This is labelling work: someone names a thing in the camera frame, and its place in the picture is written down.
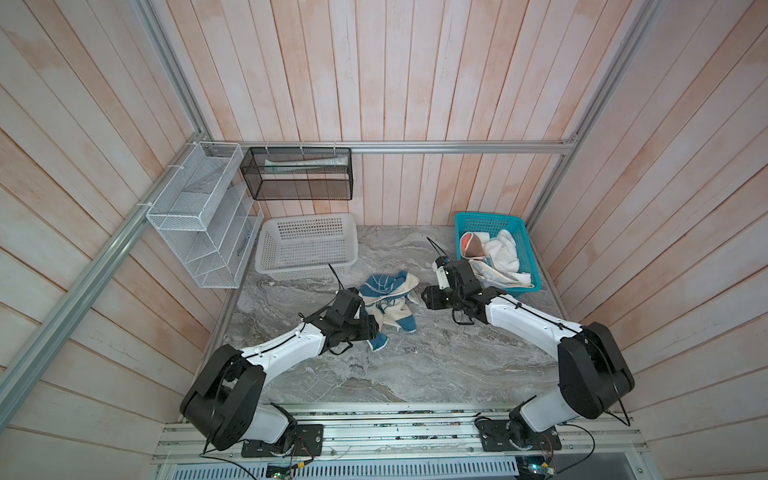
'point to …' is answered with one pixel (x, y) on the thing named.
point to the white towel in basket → (501, 250)
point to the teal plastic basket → (492, 223)
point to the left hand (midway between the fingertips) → (370, 333)
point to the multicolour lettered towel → (489, 275)
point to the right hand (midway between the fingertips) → (428, 292)
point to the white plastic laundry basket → (300, 246)
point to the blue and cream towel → (389, 302)
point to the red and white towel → (471, 246)
